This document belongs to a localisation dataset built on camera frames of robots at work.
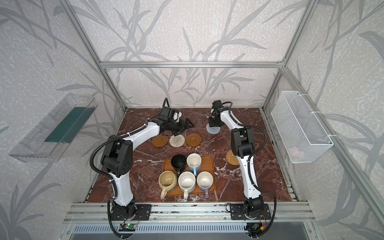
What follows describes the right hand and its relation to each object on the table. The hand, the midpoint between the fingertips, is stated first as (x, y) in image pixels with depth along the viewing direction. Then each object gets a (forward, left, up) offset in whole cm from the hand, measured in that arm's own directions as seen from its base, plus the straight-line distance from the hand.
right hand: (213, 119), depth 109 cm
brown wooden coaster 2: (-15, +14, -3) cm, 21 cm away
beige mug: (-44, +27, -1) cm, 52 cm away
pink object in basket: (-35, -38, +17) cm, 54 cm away
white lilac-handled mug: (-43, +6, -2) cm, 44 cm away
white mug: (-44, +16, -2) cm, 47 cm away
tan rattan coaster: (-29, -11, -4) cm, 31 cm away
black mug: (-35, +21, +5) cm, 41 cm away
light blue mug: (-32, +13, 0) cm, 34 cm away
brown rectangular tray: (-34, +5, -3) cm, 34 cm away
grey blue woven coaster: (-6, 0, -4) cm, 8 cm away
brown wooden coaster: (-17, +37, -2) cm, 40 cm away
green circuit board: (-64, +44, -4) cm, 78 cm away
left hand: (-13, +14, +12) cm, 22 cm away
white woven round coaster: (-16, +25, -4) cm, 30 cm away
